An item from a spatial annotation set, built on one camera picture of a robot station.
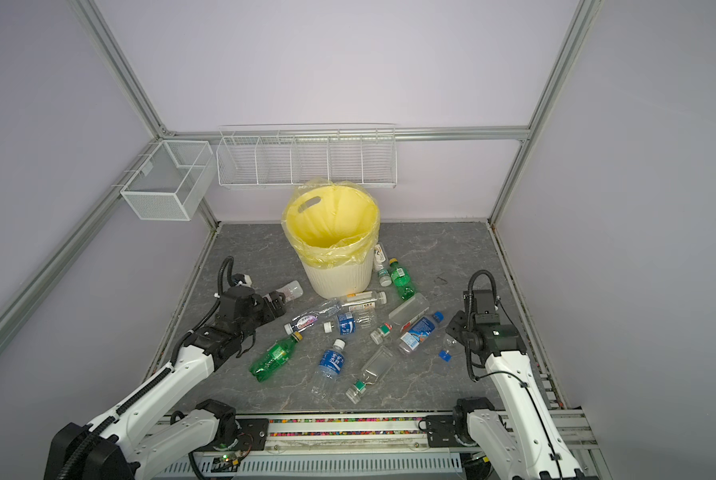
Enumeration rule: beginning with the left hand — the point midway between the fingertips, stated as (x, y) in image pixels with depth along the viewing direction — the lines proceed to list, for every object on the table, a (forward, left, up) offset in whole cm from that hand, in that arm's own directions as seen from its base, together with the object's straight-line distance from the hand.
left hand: (273, 304), depth 84 cm
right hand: (-11, -52, 0) cm, 53 cm away
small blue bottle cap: (-17, -46, -2) cm, 49 cm away
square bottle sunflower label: (+3, -42, -12) cm, 44 cm away
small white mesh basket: (+45, +38, +11) cm, 60 cm away
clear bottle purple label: (-2, -9, -8) cm, 12 cm away
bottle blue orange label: (-9, -41, -6) cm, 42 cm away
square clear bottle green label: (-18, -27, -7) cm, 33 cm away
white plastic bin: (+15, -19, -14) cm, 28 cm away
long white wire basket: (+46, -3, +18) cm, 49 cm away
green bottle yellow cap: (+10, -39, -7) cm, 41 cm away
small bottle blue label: (-4, -20, -7) cm, 22 cm away
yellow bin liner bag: (+28, -16, +1) cm, 33 cm away
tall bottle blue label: (-16, -16, -6) cm, 23 cm away
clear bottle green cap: (+19, -32, -7) cm, 38 cm away
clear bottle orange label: (+7, -27, -10) cm, 29 cm away
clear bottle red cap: (+9, -3, -8) cm, 12 cm away
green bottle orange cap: (-13, 0, -7) cm, 15 cm away
